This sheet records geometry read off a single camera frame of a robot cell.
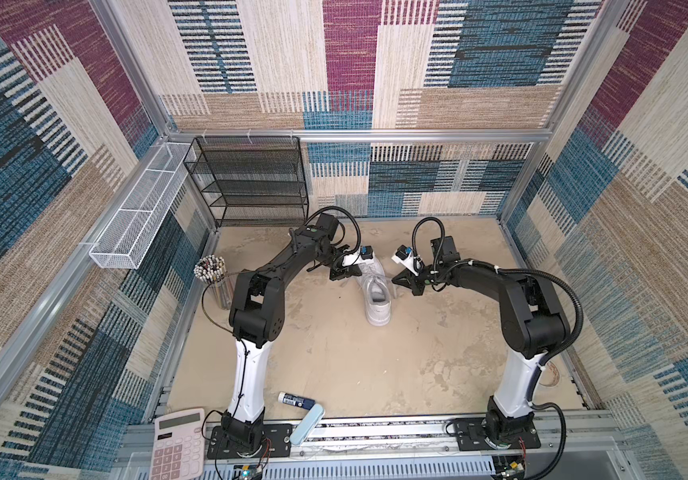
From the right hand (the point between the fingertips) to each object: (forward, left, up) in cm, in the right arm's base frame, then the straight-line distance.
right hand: (399, 280), depth 96 cm
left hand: (+4, +13, +4) cm, 15 cm away
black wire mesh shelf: (+38, +50, +12) cm, 64 cm away
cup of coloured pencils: (-4, +53, +14) cm, 55 cm away
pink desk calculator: (-42, +57, -3) cm, 71 cm away
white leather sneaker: (-5, +7, +1) cm, 9 cm away
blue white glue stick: (-33, +31, -3) cm, 45 cm away
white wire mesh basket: (+9, +84, +13) cm, 85 cm away
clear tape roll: (-28, -39, -6) cm, 48 cm away
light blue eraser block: (-39, +27, -2) cm, 47 cm away
